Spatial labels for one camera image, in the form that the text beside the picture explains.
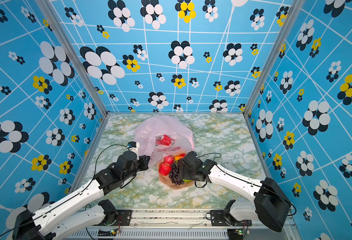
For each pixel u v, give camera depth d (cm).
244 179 47
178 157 88
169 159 86
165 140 97
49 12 70
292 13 70
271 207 40
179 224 72
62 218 44
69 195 48
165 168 81
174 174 83
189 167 65
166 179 84
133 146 68
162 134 84
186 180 81
